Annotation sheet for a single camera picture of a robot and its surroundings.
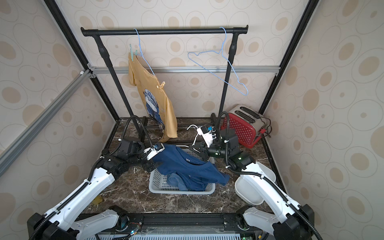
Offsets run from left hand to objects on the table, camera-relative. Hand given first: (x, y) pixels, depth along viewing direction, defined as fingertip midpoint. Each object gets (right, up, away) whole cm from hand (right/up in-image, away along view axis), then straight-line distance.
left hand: (160, 153), depth 76 cm
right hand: (+18, +4, -7) cm, 20 cm away
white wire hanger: (+17, +7, -11) cm, 22 cm away
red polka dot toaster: (+51, +17, +19) cm, 57 cm away
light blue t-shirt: (+6, -14, +2) cm, 15 cm away
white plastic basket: (-3, -19, +8) cm, 21 cm away
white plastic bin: (+47, -23, +6) cm, 53 cm away
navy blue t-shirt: (+19, -9, -6) cm, 22 cm away
